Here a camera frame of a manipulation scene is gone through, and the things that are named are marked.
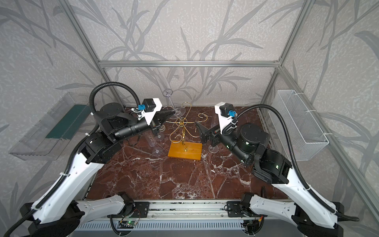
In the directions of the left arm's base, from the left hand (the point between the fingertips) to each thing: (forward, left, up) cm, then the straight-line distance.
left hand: (174, 107), depth 52 cm
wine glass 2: (+7, +18, -49) cm, 53 cm away
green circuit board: (-32, +24, -49) cm, 64 cm away
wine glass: (+18, +18, -49) cm, 55 cm away
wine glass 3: (+8, -19, -50) cm, 54 cm away
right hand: (-1, -12, -1) cm, 13 cm away
